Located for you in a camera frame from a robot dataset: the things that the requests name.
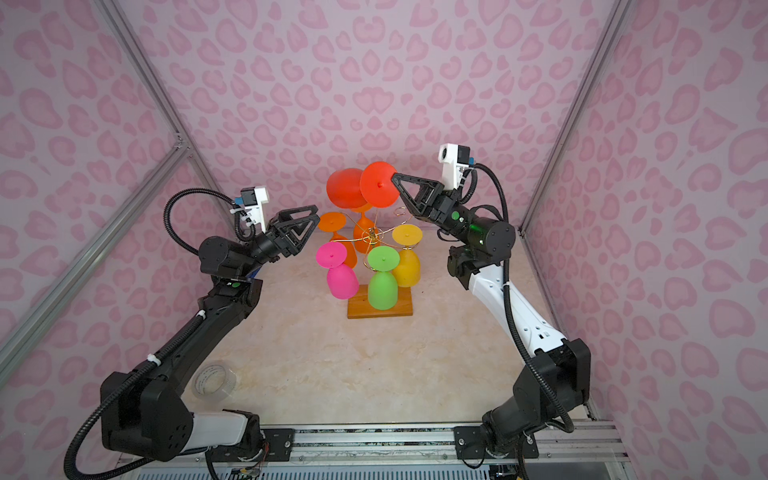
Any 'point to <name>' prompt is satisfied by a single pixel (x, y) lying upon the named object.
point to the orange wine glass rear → (361, 245)
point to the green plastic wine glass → (383, 285)
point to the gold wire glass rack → (373, 236)
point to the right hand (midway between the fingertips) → (394, 190)
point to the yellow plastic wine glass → (408, 271)
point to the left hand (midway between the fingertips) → (318, 213)
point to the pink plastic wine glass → (342, 279)
